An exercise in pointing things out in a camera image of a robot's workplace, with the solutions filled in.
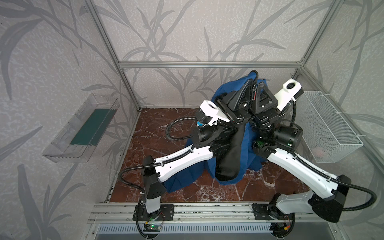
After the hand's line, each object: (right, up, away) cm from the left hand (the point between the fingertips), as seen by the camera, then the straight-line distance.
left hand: (251, 79), depth 32 cm
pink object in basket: (+46, -24, +41) cm, 66 cm away
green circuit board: (-34, -60, +39) cm, 80 cm away
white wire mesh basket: (+43, -16, +31) cm, 55 cm away
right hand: (+3, -1, +2) cm, 4 cm away
